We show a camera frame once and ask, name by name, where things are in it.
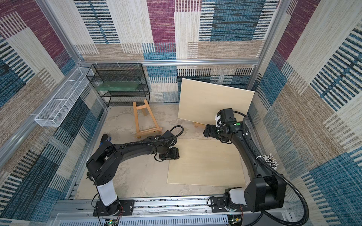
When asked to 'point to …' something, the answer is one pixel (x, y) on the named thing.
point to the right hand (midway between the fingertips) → (212, 136)
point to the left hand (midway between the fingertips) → (177, 157)
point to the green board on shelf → (119, 86)
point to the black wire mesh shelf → (120, 72)
